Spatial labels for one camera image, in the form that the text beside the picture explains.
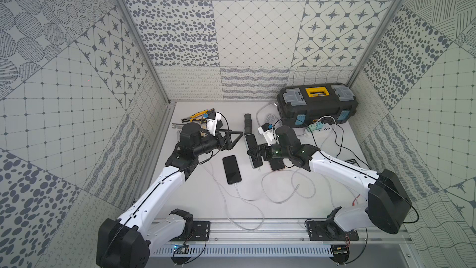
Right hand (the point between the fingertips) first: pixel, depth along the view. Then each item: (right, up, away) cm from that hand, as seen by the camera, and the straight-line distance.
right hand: (254, 151), depth 80 cm
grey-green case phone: (-1, +4, +2) cm, 4 cm away
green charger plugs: (+34, +10, +20) cm, 40 cm away
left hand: (-9, +11, -7) cm, 16 cm away
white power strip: (+43, +8, +24) cm, 50 cm away
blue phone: (-10, -14, +13) cm, 22 cm away
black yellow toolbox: (+30, +22, +16) cm, 40 cm away
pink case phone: (+8, -4, -8) cm, 12 cm away
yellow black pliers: (-36, +14, +29) cm, 49 cm away
